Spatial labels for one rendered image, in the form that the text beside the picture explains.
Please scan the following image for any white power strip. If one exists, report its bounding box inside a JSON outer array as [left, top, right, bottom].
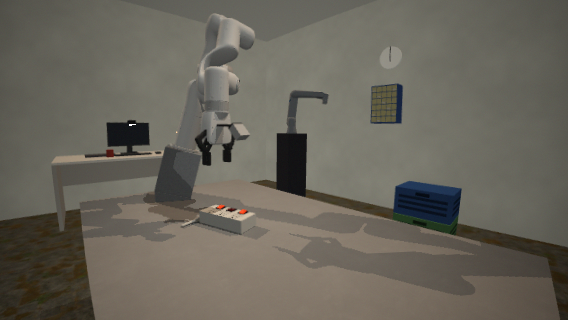
[[181, 205, 256, 234]]

